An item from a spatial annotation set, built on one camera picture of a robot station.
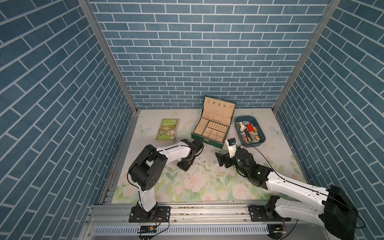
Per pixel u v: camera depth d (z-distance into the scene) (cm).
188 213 75
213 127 103
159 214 73
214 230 77
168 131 105
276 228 71
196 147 70
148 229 72
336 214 40
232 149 70
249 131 105
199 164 91
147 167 49
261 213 74
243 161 59
